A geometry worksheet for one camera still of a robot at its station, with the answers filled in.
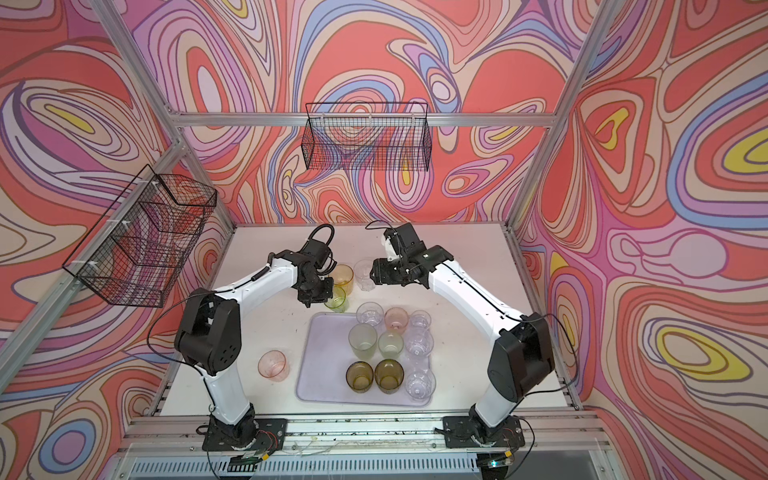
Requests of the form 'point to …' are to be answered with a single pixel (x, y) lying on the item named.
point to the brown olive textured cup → (389, 374)
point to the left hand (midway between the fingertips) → (333, 299)
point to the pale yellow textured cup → (362, 339)
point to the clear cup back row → (363, 277)
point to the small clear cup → (420, 319)
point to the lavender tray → (322, 358)
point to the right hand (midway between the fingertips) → (381, 282)
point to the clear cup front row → (370, 313)
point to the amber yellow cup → (343, 275)
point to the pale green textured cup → (390, 344)
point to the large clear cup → (419, 385)
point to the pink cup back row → (396, 319)
